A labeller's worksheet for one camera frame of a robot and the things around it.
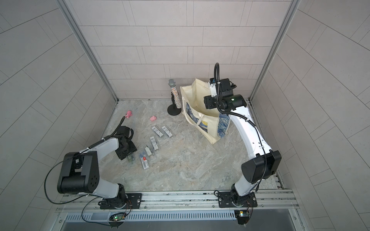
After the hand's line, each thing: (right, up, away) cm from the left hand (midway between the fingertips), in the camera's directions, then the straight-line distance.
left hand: (134, 149), depth 92 cm
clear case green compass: (+1, -4, -8) cm, 9 cm away
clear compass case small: (+10, 0, -5) cm, 12 cm away
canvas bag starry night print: (+47, +17, -12) cm, 52 cm away
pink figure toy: (-9, +22, +12) cm, 27 cm away
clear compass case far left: (+14, +11, +4) cm, 18 cm away
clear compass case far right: (+20, +11, +4) cm, 24 cm away
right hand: (+47, +32, -14) cm, 58 cm away
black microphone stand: (+22, +26, +16) cm, 38 cm away
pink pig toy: (+9, +19, +11) cm, 24 cm away
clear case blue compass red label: (+9, -4, -9) cm, 14 cm away
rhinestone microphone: (+24, +42, -3) cm, 49 cm away
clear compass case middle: (+13, +4, -1) cm, 14 cm away
